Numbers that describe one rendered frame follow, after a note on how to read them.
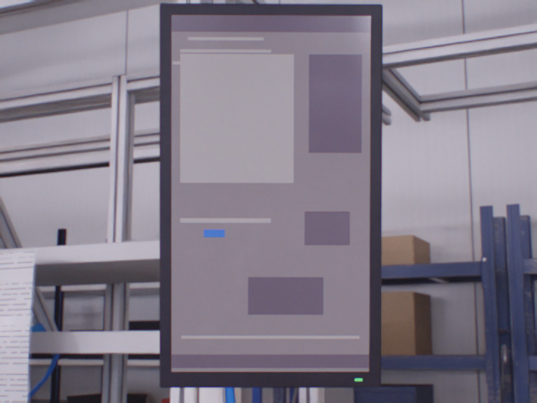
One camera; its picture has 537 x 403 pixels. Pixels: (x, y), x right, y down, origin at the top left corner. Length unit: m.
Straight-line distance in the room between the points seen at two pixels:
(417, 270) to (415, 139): 0.95
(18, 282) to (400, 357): 2.92
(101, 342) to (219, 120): 0.63
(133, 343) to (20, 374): 0.20
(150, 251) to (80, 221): 4.29
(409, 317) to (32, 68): 3.44
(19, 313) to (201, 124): 0.62
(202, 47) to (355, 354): 0.46
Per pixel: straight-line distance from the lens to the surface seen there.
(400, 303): 4.30
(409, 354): 4.28
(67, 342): 1.65
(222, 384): 1.14
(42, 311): 2.81
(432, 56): 2.01
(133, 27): 5.97
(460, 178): 4.79
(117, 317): 2.15
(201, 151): 1.11
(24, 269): 1.59
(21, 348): 1.58
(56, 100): 2.37
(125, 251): 1.58
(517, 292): 4.16
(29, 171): 3.05
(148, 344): 1.54
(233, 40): 1.13
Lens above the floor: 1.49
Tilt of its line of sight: 10 degrees up
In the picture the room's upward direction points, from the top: straight up
